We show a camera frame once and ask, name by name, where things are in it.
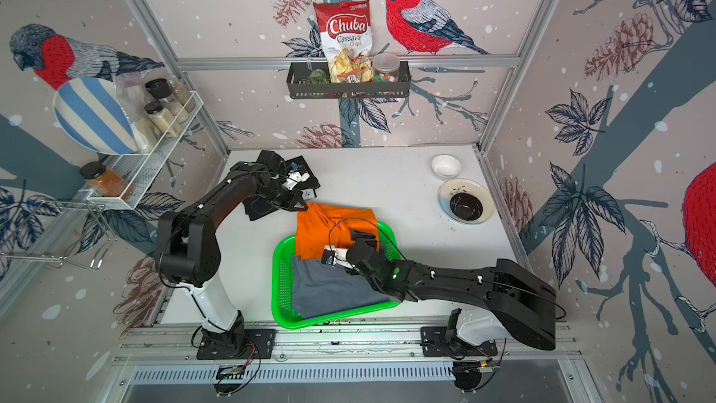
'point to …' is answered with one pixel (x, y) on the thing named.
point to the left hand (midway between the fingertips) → (308, 200)
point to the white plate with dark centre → (466, 201)
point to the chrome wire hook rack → (61, 230)
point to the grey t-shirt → (322, 289)
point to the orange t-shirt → (320, 225)
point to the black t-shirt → (256, 206)
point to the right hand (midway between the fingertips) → (354, 234)
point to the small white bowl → (447, 166)
